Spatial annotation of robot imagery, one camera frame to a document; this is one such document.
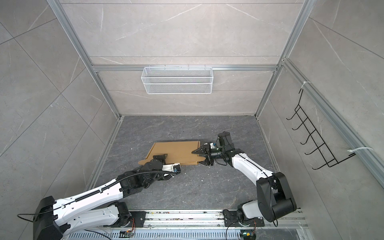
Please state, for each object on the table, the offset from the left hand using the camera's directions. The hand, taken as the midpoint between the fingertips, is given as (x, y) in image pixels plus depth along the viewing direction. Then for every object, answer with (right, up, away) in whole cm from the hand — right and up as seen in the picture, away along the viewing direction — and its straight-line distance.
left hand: (167, 157), depth 77 cm
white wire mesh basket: (+3, +48, +22) cm, 52 cm away
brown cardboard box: (+6, +3, -1) cm, 7 cm away
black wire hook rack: (+69, +2, -19) cm, 71 cm away
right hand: (+15, +1, -1) cm, 15 cm away
